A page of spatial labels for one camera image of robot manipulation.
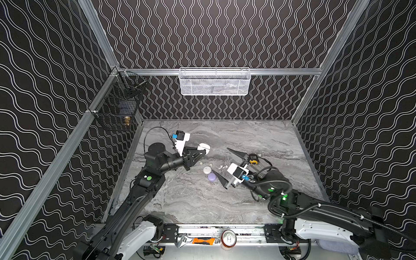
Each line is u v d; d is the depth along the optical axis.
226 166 0.96
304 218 0.65
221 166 0.97
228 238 0.64
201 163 0.97
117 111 0.93
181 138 0.59
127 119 0.83
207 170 0.92
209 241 0.72
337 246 0.70
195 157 0.66
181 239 0.72
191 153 0.61
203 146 0.65
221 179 0.56
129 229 0.49
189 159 0.59
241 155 0.55
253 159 0.97
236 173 0.47
